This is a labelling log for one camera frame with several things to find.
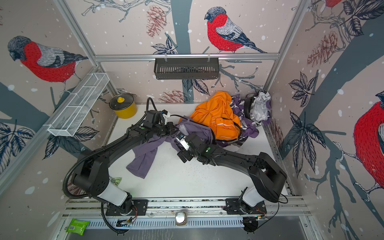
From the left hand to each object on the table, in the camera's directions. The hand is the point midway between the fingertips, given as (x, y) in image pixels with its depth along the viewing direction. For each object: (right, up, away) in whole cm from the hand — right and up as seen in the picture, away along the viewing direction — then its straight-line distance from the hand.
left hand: (181, 126), depth 85 cm
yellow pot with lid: (-44, +14, +22) cm, 51 cm away
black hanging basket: (+2, +41, +21) cm, 46 cm away
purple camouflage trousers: (+49, +11, +16) cm, 53 cm away
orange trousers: (+23, +8, +22) cm, 33 cm away
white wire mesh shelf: (-55, +11, -7) cm, 56 cm away
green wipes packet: (-47, -46, -16) cm, 67 cm away
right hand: (+2, -11, 0) cm, 11 cm away
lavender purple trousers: (-24, -18, +5) cm, 31 cm away
